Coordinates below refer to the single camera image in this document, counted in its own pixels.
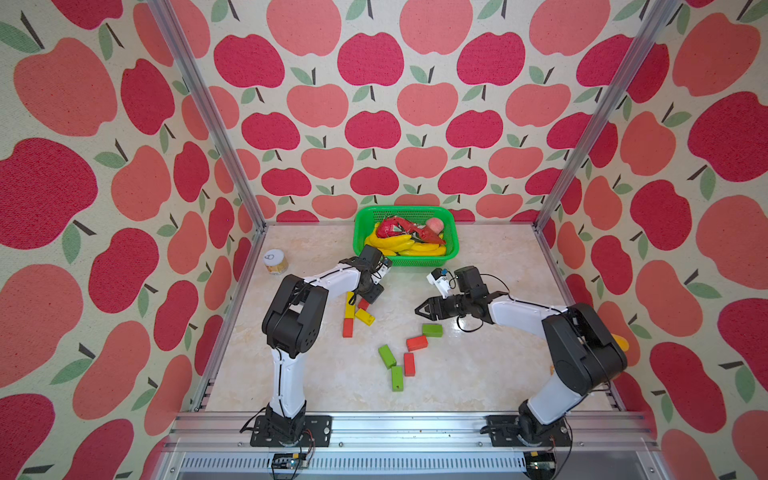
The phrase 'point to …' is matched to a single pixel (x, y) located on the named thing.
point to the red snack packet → (399, 226)
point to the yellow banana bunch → (402, 244)
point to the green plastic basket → (366, 216)
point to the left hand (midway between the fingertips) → (373, 294)
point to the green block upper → (432, 330)
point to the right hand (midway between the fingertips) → (423, 314)
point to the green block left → (387, 356)
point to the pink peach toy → (436, 224)
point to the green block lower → (397, 379)
